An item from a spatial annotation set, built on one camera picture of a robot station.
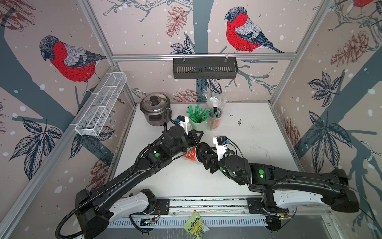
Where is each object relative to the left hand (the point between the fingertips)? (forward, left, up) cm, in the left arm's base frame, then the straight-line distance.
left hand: (207, 131), depth 67 cm
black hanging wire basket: (+55, -1, -2) cm, 55 cm away
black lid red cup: (+19, -7, -16) cm, 26 cm away
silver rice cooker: (+29, +34, -14) cm, 47 cm away
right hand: (-8, +2, -3) cm, 9 cm away
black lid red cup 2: (-8, +7, -5) cm, 12 cm away
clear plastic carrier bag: (+29, -12, -10) cm, 32 cm away
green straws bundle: (+26, +4, -15) cm, 30 cm away
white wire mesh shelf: (+4, +57, 0) cm, 57 cm away
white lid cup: (+32, -8, -13) cm, 36 cm away
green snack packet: (-34, +6, -30) cm, 46 cm away
